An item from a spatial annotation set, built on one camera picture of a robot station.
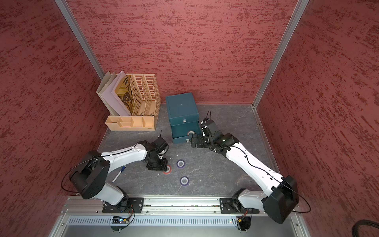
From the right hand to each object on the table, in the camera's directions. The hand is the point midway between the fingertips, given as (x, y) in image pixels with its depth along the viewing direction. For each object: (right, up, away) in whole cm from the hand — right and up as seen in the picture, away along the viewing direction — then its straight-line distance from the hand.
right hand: (198, 143), depth 78 cm
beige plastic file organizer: (-40, +35, +32) cm, 62 cm away
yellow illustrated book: (-50, +30, +21) cm, 62 cm away
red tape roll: (-17, -18, +7) cm, 26 cm away
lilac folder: (-57, +29, +12) cm, 65 cm away
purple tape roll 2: (-8, -23, +5) cm, 24 cm away
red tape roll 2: (-5, +5, +15) cm, 16 cm away
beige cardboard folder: (-59, +39, +16) cm, 72 cm away
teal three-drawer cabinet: (-8, +15, +7) cm, 18 cm away
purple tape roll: (-11, -15, +10) cm, 20 cm away
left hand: (-22, -18, +6) cm, 29 cm away
